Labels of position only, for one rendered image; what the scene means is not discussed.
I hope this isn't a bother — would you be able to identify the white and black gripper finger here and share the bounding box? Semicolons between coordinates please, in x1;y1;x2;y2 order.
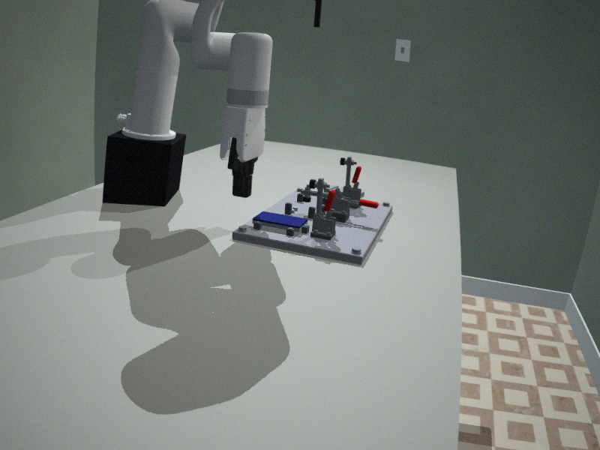
227;137;250;198
248;157;258;196

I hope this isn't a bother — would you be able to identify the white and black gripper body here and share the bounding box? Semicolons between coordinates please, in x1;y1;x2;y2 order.
220;103;268;163

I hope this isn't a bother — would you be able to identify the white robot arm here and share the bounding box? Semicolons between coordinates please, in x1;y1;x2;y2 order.
116;0;272;140

